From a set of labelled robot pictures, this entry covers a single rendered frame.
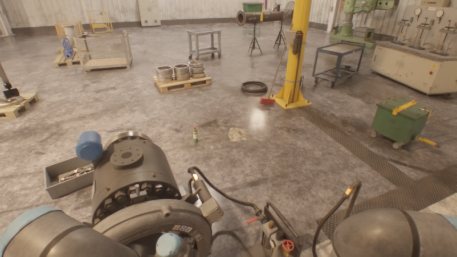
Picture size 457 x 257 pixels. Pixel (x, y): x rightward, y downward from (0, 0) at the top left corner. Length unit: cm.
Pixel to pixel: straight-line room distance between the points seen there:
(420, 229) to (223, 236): 183
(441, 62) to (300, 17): 321
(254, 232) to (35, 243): 193
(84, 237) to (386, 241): 58
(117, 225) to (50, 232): 73
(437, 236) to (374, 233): 11
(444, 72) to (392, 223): 583
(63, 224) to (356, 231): 60
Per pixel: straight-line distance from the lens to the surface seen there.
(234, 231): 229
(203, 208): 141
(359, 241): 61
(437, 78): 629
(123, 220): 124
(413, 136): 394
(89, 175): 299
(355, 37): 1178
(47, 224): 56
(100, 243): 52
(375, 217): 61
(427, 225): 63
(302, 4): 415
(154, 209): 124
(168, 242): 104
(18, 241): 58
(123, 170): 165
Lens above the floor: 190
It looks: 28 degrees down
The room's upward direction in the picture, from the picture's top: straight up
